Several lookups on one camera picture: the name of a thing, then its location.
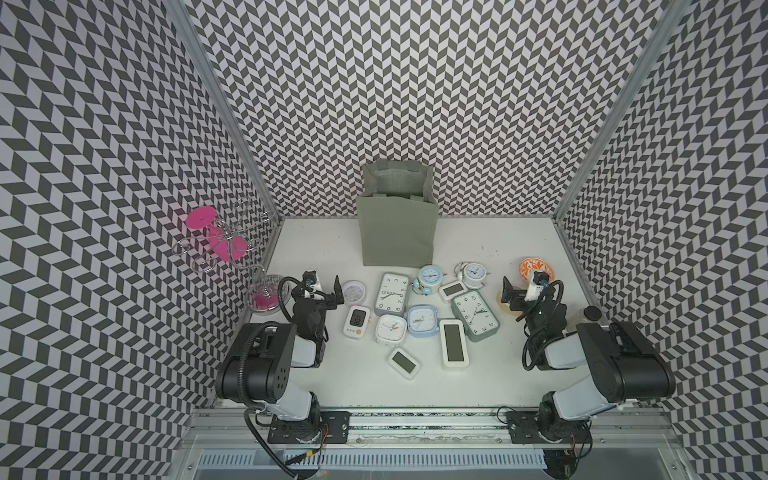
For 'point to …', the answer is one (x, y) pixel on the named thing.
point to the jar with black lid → (591, 315)
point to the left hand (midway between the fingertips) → (322, 278)
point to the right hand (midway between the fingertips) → (519, 280)
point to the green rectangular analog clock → (392, 293)
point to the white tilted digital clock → (404, 363)
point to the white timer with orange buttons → (357, 321)
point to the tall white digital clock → (454, 343)
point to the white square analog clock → (390, 329)
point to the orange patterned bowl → (536, 263)
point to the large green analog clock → (473, 312)
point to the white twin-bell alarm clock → (472, 274)
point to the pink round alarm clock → (354, 292)
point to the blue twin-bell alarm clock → (428, 281)
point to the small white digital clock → (452, 290)
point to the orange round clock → (506, 306)
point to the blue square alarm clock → (422, 320)
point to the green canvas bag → (399, 214)
